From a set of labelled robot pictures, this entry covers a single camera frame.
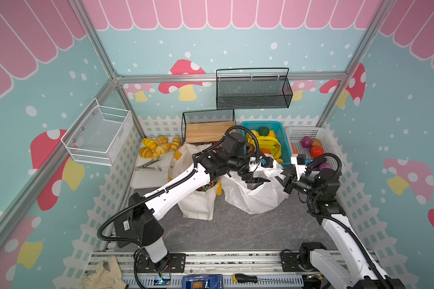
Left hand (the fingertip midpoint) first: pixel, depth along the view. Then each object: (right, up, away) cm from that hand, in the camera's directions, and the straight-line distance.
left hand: (266, 171), depth 67 cm
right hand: (+3, -1, +3) cm, 5 cm away
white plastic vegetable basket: (+34, +21, +57) cm, 70 cm away
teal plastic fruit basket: (+18, +25, +51) cm, 60 cm away
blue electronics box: (-22, -42, 0) cm, 47 cm away
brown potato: (+42, +14, +45) cm, 63 cm away
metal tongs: (-62, 0, +37) cm, 72 cm away
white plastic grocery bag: (-1, -15, +13) cm, 20 cm away
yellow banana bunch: (+11, +14, +41) cm, 45 cm away
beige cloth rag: (-64, -43, +4) cm, 77 cm away
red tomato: (+39, +8, +38) cm, 55 cm away
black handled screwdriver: (-9, -42, +2) cm, 43 cm away
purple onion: (+35, +14, +44) cm, 59 cm away
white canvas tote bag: (-27, -16, +11) cm, 33 cm away
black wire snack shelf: (-26, +23, +37) cm, 51 cm away
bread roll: (-63, +8, +41) cm, 76 cm away
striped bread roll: (-63, +13, +45) cm, 78 cm away
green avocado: (+9, +21, +44) cm, 49 cm away
